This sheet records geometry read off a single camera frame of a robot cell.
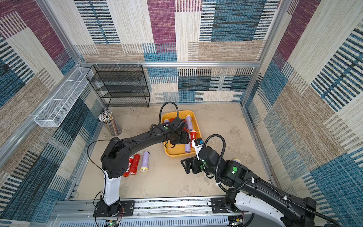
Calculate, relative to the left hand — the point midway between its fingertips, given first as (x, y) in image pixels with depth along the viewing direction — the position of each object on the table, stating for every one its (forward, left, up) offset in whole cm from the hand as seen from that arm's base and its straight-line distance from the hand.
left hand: (188, 140), depth 90 cm
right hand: (-17, -1, +9) cm, 19 cm away
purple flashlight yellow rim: (-13, +26, -6) cm, 30 cm away
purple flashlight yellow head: (-2, 0, -6) cm, 6 cm away
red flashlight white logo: (+7, -3, -4) cm, 8 cm away
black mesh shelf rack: (+43, +50, +11) cm, 67 cm away
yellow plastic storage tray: (-3, +6, -5) cm, 8 cm away
